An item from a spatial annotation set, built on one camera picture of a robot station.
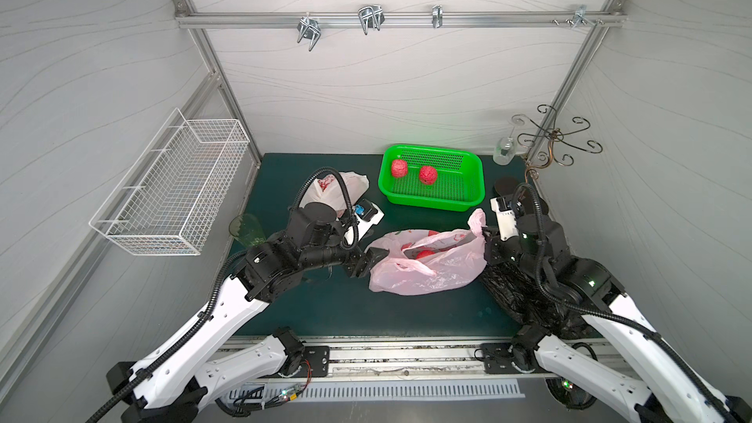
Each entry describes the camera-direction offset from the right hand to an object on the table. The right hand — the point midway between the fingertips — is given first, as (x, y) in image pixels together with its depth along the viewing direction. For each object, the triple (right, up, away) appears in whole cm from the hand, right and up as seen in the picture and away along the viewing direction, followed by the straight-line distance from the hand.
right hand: (485, 228), depth 69 cm
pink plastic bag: (-18, -5, -13) cm, 23 cm away
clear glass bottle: (+16, +21, +26) cm, 37 cm away
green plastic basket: (+5, +10, +42) cm, 43 cm away
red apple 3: (-19, +17, +41) cm, 48 cm away
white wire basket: (-76, +8, 0) cm, 76 cm away
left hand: (-25, -2, -7) cm, 27 cm away
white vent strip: (-58, -41, +3) cm, 72 cm away
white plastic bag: (-43, +9, +26) cm, 51 cm away
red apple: (-12, -11, +19) cm, 25 cm away
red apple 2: (-8, +14, +38) cm, 41 cm away
